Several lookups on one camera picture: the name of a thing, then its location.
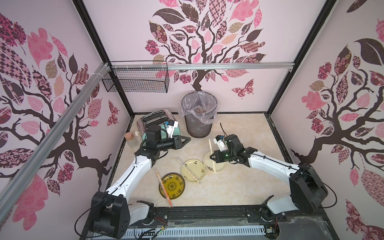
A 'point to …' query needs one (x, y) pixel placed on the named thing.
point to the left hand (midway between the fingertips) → (190, 142)
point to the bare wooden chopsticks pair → (214, 165)
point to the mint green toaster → (158, 118)
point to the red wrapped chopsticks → (163, 189)
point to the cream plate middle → (197, 168)
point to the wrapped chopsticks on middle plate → (190, 171)
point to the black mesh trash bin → (196, 129)
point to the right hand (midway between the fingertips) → (211, 155)
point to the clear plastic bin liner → (200, 106)
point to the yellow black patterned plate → (174, 184)
